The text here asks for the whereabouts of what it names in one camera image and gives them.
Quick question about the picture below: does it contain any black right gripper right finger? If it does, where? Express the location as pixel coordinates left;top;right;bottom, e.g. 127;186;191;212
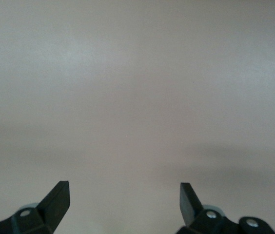
176;182;275;234

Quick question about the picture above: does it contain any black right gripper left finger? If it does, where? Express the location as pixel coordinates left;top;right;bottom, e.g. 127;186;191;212
0;180;70;234

